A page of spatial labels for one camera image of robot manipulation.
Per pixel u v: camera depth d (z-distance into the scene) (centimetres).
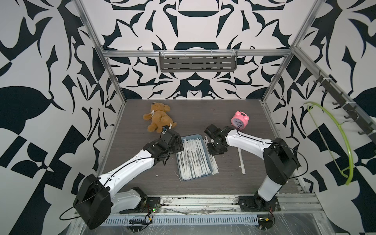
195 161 88
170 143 63
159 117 94
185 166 85
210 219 71
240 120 97
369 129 50
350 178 58
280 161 47
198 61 94
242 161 89
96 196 39
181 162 87
